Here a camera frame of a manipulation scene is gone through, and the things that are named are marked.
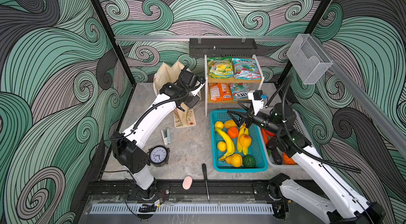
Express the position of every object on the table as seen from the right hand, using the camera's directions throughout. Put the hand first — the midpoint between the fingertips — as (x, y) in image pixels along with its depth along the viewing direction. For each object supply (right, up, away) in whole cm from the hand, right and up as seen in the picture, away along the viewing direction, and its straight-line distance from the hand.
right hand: (234, 107), depth 65 cm
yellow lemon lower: (-2, -22, +18) cm, 29 cm away
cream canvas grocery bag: (-35, +18, +27) cm, 47 cm away
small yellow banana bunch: (+11, -16, +25) cm, 31 cm away
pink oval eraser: (-21, -37, +9) cm, 43 cm away
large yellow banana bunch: (+3, -21, +17) cm, 27 cm away
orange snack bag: (-2, +7, +27) cm, 28 cm away
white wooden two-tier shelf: (-11, +12, +11) cm, 20 cm away
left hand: (-19, +5, +14) cm, 24 cm away
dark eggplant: (+25, -27, +14) cm, 40 cm away
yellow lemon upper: (-3, -12, +28) cm, 30 cm away
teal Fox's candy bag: (+10, +8, +27) cm, 30 cm away
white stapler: (-34, -19, +25) cm, 46 cm away
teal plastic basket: (+16, -23, +16) cm, 32 cm away
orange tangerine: (+5, -16, +23) cm, 28 cm away
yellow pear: (+3, -28, +12) cm, 30 cm away
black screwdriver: (-12, -33, +14) cm, 38 cm away
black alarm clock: (-36, -27, +17) cm, 48 cm away
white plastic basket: (+19, -23, +11) cm, 32 cm away
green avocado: (+10, -28, +13) cm, 33 cm away
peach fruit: (+9, -19, +17) cm, 27 cm away
